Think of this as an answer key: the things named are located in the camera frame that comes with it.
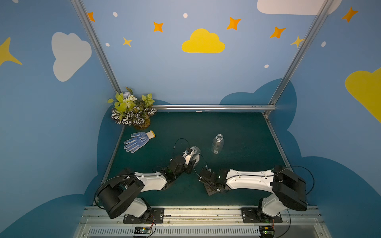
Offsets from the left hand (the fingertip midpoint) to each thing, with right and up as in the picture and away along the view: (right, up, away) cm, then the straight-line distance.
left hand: (192, 157), depth 88 cm
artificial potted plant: (-40, +28, +2) cm, 49 cm away
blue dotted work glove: (-39, +9, +16) cm, 43 cm away
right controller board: (+37, -34, -15) cm, 53 cm away
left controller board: (-25, -33, -17) cm, 44 cm away
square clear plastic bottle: (+2, +2, -2) cm, 3 cm away
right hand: (+11, -16, -4) cm, 20 cm away
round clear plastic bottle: (+16, +8, +4) cm, 18 cm away
